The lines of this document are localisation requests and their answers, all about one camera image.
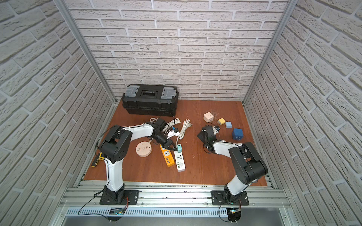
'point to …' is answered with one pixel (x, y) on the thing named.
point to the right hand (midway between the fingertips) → (202, 134)
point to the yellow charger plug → (221, 121)
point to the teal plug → (179, 148)
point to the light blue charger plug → (228, 125)
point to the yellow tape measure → (97, 159)
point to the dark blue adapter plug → (237, 133)
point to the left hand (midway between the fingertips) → (176, 148)
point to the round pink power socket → (143, 149)
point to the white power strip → (180, 161)
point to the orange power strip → (168, 156)
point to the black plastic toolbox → (151, 100)
